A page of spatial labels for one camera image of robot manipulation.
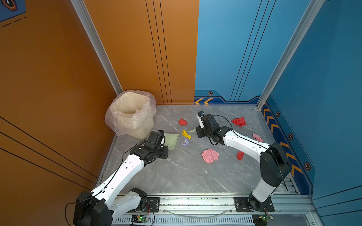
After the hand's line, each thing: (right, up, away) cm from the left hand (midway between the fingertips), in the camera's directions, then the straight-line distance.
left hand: (166, 149), depth 82 cm
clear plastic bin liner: (-28, +24, +17) cm, 41 cm away
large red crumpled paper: (+54, +15, +26) cm, 62 cm away
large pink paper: (+27, -6, +7) cm, 28 cm away
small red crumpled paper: (+9, +15, +27) cm, 32 cm away
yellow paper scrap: (+11, +7, +20) cm, 24 cm away
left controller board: (-12, -33, -11) cm, 37 cm away
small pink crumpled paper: (+62, +4, +18) cm, 65 cm away
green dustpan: (+2, +5, +3) cm, 6 cm away
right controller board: (+50, -33, -12) cm, 61 cm away
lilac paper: (+12, +2, +15) cm, 19 cm away
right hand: (+18, +12, +7) cm, 23 cm away
